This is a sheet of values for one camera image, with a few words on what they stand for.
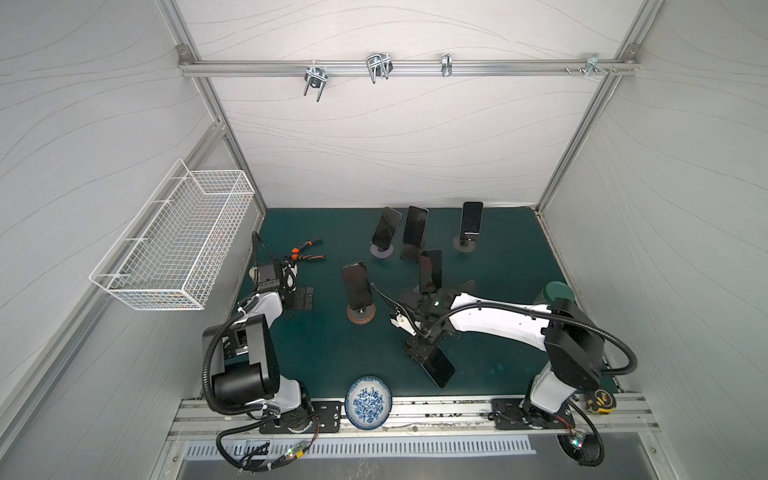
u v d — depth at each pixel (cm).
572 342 44
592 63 76
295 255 104
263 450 72
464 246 110
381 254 108
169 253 69
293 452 68
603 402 73
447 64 78
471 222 100
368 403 75
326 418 73
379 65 77
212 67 78
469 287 86
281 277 78
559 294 86
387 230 128
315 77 79
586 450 72
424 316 62
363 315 91
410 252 108
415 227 99
